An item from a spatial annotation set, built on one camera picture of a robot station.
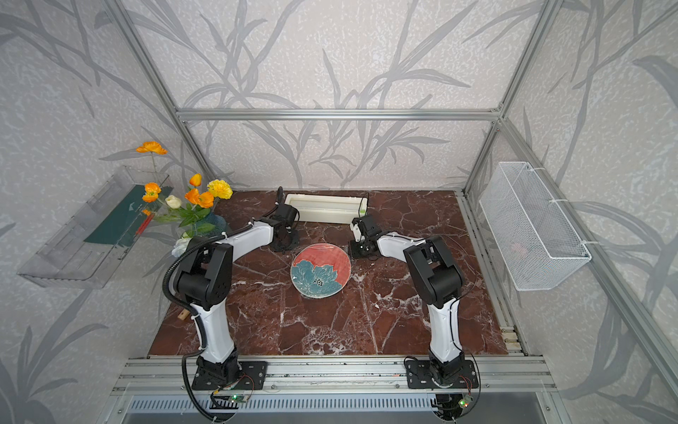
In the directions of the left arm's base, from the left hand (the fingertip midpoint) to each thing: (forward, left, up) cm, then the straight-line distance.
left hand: (292, 242), depth 100 cm
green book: (-14, +37, +29) cm, 49 cm away
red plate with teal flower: (-11, -12, -1) cm, 16 cm away
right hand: (-2, -22, -1) cm, 23 cm away
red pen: (-13, +32, +29) cm, 45 cm away
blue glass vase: (-8, +20, +20) cm, 30 cm away
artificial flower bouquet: (-5, +25, +24) cm, 35 cm away
